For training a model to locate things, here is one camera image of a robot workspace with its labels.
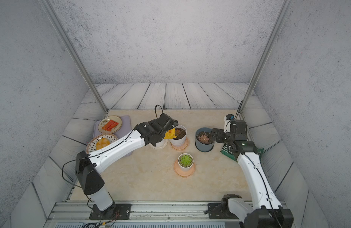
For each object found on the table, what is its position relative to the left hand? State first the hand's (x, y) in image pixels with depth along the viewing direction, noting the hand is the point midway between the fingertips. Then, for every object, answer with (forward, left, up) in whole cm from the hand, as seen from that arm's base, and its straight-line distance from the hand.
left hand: (157, 124), depth 80 cm
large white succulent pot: (+5, -13, -14) cm, 20 cm away
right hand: (-5, -34, -1) cm, 34 cm away
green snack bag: (-5, -42, -21) cm, 48 cm away
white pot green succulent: (-16, -15, -14) cm, 26 cm away
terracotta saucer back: (-1, -14, -25) cm, 28 cm away
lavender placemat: (+16, +28, -24) cm, 40 cm away
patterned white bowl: (+2, +48, -22) cm, 52 cm away
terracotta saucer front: (-19, -14, -24) cm, 34 cm away
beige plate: (+23, +46, -22) cm, 56 cm away
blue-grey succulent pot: (-3, -27, -14) cm, 31 cm away
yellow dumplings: (+2, +39, -21) cm, 45 cm away
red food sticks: (+18, +40, -22) cm, 49 cm away
